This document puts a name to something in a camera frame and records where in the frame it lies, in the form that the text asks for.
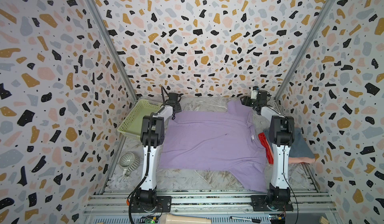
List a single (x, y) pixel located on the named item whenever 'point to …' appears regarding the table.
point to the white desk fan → (128, 162)
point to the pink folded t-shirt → (293, 160)
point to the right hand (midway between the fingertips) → (243, 94)
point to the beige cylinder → (168, 218)
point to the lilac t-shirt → (227, 141)
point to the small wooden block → (323, 220)
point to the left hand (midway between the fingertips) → (176, 105)
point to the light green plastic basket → (132, 123)
